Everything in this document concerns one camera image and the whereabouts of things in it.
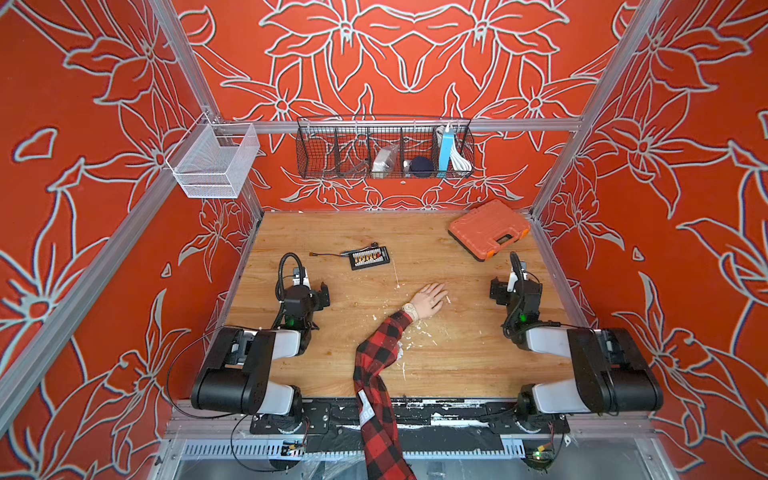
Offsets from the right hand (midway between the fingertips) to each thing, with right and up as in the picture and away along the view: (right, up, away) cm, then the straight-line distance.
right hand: (508, 276), depth 91 cm
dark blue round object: (-26, +36, +9) cm, 45 cm away
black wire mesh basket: (-52, +43, +9) cm, 68 cm away
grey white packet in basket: (-39, +37, +1) cm, 53 cm away
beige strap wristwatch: (-31, -10, -4) cm, 32 cm away
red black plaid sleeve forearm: (-39, -38, -24) cm, 60 cm away
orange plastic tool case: (-1, +15, +16) cm, 22 cm away
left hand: (-63, -3, +2) cm, 63 cm away
